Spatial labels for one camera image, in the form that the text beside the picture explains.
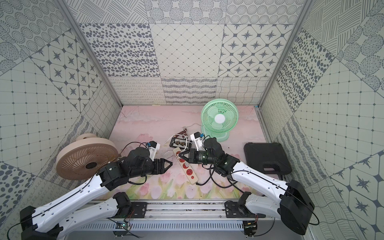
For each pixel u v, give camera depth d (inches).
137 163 21.2
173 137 39.9
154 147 26.3
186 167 33.8
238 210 25.9
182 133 39.8
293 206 15.5
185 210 29.8
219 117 32.4
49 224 16.1
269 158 34.8
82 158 24.7
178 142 38.6
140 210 28.9
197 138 27.0
